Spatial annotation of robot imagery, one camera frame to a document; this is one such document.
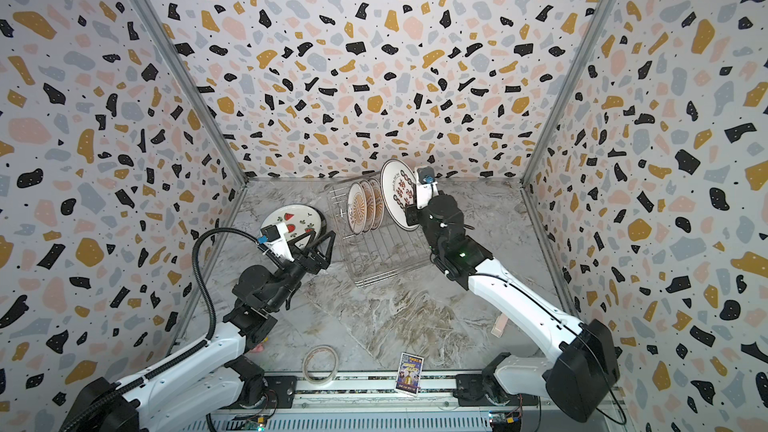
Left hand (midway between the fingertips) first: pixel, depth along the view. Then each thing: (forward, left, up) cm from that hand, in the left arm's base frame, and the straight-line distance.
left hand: (324, 230), depth 71 cm
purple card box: (-26, -20, -27) cm, 42 cm away
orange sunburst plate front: (+23, -4, -21) cm, 31 cm away
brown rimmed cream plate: (+21, +11, -25) cm, 35 cm away
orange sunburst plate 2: (+22, -8, -16) cm, 29 cm away
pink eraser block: (-14, -46, -26) cm, 55 cm away
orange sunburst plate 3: (+20, -12, -14) cm, 27 cm away
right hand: (+9, -21, +8) cm, 24 cm away
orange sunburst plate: (+14, -18, -1) cm, 23 cm away
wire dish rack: (+11, -11, -28) cm, 32 cm away
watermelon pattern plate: (+24, +18, -28) cm, 41 cm away
